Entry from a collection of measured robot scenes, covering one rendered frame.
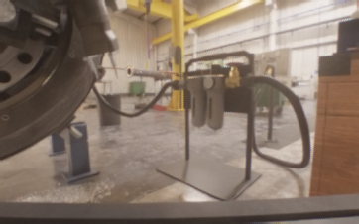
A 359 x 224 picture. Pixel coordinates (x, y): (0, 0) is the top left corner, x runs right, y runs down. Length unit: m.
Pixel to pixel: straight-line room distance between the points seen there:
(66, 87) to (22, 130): 0.14
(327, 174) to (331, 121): 0.12
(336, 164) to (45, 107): 0.70
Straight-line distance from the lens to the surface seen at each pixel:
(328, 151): 0.52
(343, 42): 0.72
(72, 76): 0.57
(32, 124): 0.56
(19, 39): 0.50
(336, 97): 0.50
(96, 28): 0.48
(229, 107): 0.83
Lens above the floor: 0.39
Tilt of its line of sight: 6 degrees down
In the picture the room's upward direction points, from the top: 1 degrees counter-clockwise
